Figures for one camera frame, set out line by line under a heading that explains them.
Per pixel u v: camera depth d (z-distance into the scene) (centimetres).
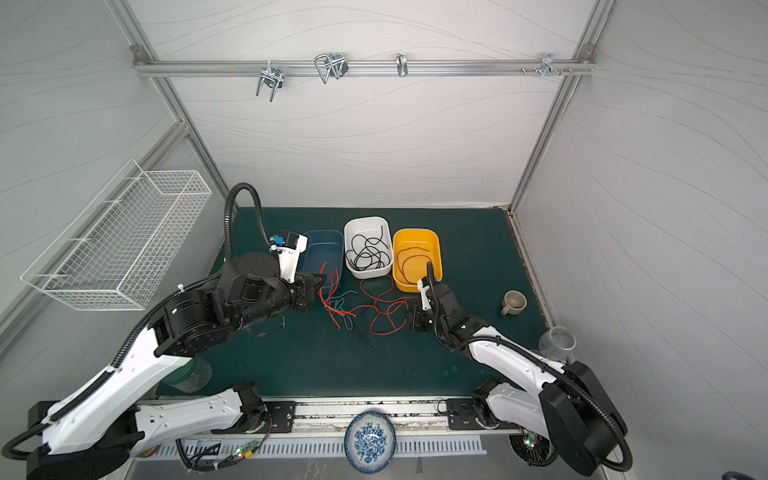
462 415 73
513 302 93
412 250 107
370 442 70
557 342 69
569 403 41
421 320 75
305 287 51
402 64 78
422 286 79
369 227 111
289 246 52
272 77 79
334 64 76
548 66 76
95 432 39
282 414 74
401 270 102
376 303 94
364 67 78
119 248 69
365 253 105
